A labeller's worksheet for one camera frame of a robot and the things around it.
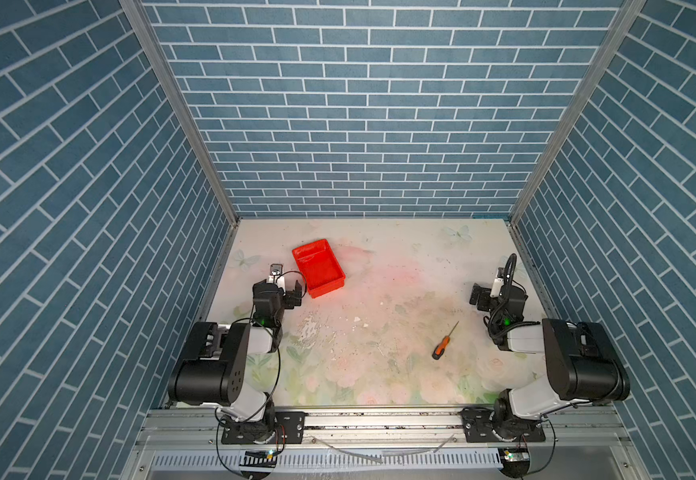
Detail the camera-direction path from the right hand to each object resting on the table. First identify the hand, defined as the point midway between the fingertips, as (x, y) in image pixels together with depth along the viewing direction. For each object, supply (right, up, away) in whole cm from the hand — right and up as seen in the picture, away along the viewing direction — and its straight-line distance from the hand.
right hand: (491, 283), depth 94 cm
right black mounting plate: (-12, -33, -21) cm, 41 cm away
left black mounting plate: (-60, -33, -21) cm, 71 cm away
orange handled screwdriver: (-18, -18, -8) cm, 27 cm away
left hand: (-67, +1, -1) cm, 67 cm away
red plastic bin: (-57, +4, +13) cm, 58 cm away
